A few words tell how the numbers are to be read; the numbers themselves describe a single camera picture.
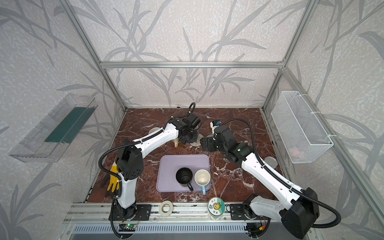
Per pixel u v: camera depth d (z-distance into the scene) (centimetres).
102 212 75
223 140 58
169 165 89
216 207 68
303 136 61
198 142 83
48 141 63
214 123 67
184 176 84
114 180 83
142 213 74
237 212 73
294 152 73
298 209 37
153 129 96
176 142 91
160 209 74
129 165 50
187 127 66
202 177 83
